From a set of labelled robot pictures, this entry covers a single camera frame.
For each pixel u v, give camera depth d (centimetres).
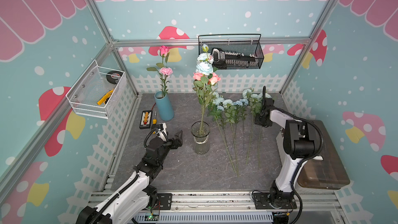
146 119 103
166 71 82
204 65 64
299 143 53
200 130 81
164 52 82
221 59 87
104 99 71
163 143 62
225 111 108
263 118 78
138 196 61
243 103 109
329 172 71
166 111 100
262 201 74
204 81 67
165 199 75
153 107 111
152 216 72
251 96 114
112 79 80
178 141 74
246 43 90
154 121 103
